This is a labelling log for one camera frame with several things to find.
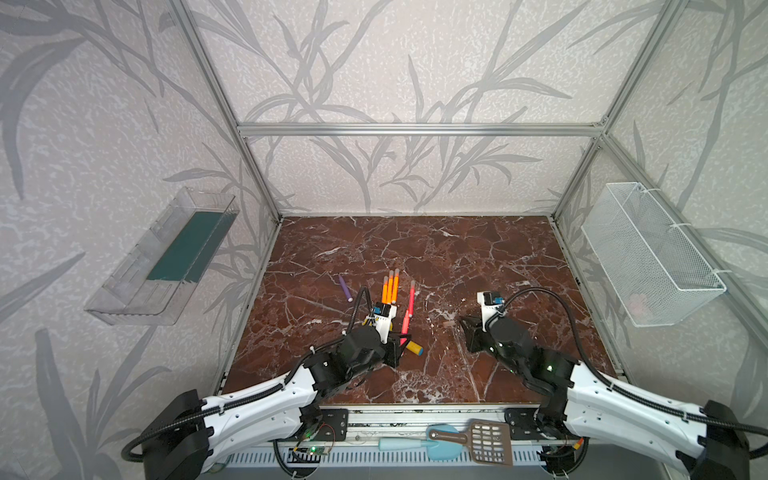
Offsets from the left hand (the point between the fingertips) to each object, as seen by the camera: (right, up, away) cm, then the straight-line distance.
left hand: (414, 331), depth 77 cm
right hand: (+12, +5, +1) cm, 13 cm away
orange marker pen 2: (-7, +8, +22) cm, 25 cm away
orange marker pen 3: (-6, +9, +22) cm, 25 cm away
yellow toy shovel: (+1, -7, +8) cm, 11 cm away
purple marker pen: (-22, +7, +22) cm, 32 cm away
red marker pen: (0, +5, +20) cm, 20 cm away
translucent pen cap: (+11, -2, +14) cm, 18 cm away
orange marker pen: (-9, +7, +22) cm, 25 cm away
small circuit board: (-24, -27, -6) cm, 36 cm away
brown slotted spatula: (+18, -25, -5) cm, 32 cm away
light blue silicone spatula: (+5, -26, -6) cm, 27 cm away
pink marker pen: (-3, +1, -1) cm, 3 cm away
